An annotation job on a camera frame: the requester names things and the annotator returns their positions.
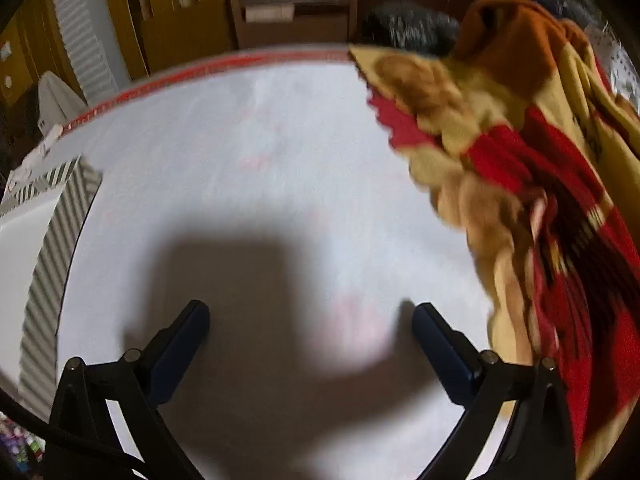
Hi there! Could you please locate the striped cardboard box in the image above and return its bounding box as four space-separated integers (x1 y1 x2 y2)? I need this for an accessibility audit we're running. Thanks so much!
0 157 103 406

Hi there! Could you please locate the white dotted cloth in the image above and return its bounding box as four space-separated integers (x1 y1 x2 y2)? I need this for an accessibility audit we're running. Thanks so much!
600 25 640 97

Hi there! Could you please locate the white fluffy cloth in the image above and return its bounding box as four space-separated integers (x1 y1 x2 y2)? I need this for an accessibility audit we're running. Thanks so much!
4 125 65 196

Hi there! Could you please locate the dark grey fuzzy pillow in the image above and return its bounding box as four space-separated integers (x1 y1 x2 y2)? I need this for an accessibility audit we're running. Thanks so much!
361 2 461 58

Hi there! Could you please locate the brown wooden chair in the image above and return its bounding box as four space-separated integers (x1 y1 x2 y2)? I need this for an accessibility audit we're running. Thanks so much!
225 0 360 51

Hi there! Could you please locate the white ironing board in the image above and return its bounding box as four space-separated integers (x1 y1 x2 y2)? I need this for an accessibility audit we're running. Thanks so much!
37 71 91 138

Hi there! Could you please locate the red yellow printed blanket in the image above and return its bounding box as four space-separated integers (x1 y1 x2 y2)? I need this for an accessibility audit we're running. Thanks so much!
348 0 640 480

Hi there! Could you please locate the white radiator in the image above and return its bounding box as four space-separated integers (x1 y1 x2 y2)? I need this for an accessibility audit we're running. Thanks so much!
50 0 121 106

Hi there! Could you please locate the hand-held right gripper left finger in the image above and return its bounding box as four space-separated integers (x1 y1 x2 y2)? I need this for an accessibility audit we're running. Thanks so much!
47 300 211 480

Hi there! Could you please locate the yellow wooden door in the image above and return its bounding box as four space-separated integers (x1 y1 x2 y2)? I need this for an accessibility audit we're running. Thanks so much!
102 0 236 78

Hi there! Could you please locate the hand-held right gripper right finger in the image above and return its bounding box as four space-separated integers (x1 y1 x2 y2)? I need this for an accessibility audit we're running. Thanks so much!
411 302 586 480

